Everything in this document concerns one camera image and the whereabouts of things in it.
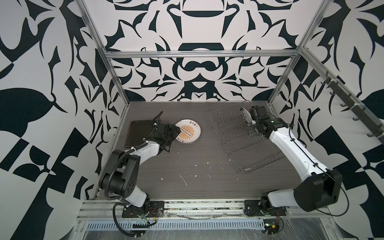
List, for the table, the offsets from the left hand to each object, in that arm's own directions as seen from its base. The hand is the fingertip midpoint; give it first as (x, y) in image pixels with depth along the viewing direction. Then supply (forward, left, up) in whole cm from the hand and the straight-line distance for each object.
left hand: (178, 128), depth 92 cm
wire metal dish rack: (-11, -42, -10) cm, 45 cm away
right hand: (-7, -44, +10) cm, 45 cm away
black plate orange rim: (+4, +27, -9) cm, 29 cm away
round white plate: (+4, -8, -10) cm, 13 cm away
